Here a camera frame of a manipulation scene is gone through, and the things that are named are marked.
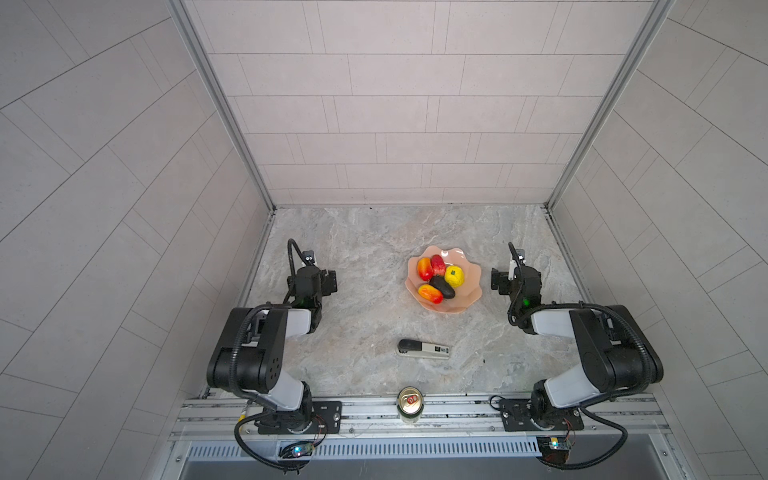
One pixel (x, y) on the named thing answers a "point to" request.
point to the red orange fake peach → (425, 269)
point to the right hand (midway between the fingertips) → (509, 267)
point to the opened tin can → (410, 405)
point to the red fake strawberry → (438, 265)
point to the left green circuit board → (297, 449)
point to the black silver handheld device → (413, 348)
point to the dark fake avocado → (440, 282)
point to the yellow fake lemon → (454, 276)
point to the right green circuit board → (554, 450)
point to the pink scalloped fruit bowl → (470, 290)
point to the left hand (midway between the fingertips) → (320, 265)
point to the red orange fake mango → (431, 293)
